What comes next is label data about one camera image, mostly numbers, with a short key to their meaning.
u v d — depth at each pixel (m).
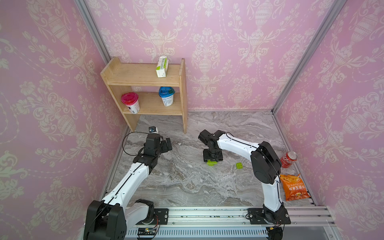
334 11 0.70
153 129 0.74
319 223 0.73
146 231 0.73
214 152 0.77
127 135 1.09
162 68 0.76
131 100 0.83
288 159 0.84
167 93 0.88
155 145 0.65
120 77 0.79
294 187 0.78
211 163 0.89
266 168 0.51
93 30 0.77
